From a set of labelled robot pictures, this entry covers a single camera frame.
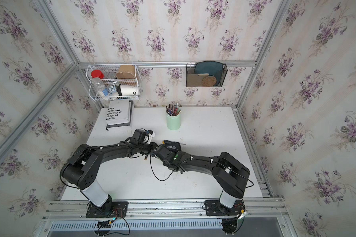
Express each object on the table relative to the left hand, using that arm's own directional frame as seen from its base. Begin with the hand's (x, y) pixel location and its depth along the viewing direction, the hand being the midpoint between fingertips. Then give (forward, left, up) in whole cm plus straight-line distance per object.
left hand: (162, 151), depth 91 cm
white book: (+30, +34, +4) cm, 45 cm away
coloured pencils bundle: (+27, -6, +10) cm, 30 cm away
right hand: (-2, -6, +3) cm, 7 cm away
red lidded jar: (+39, +42, +30) cm, 65 cm away
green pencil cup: (+20, -7, +4) cm, 21 cm away
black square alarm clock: (+3, -7, 0) cm, 8 cm away
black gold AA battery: (-3, +10, -2) cm, 11 cm away
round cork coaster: (+39, -30, +26) cm, 55 cm away
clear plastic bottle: (+28, +38, +29) cm, 55 cm away
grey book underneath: (+21, +30, 0) cm, 37 cm away
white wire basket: (+36, +34, +27) cm, 56 cm away
